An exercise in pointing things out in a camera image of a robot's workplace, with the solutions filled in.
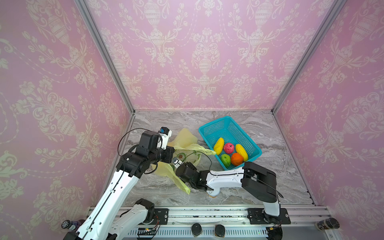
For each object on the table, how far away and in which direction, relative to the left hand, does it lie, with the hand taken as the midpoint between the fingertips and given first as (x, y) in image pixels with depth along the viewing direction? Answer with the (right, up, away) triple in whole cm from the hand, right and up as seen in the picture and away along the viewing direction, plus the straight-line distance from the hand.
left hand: (174, 151), depth 71 cm
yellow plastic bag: (+6, 0, +3) cm, 7 cm away
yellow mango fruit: (+25, -1, +25) cm, 35 cm away
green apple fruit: (+28, -8, +16) cm, 33 cm away
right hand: (+2, -11, +15) cm, 19 cm away
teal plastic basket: (+35, +7, +34) cm, 49 cm away
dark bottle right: (+67, -30, -7) cm, 74 cm away
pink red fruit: (+31, -2, +21) cm, 37 cm away
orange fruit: (+34, -8, +17) cm, 39 cm away
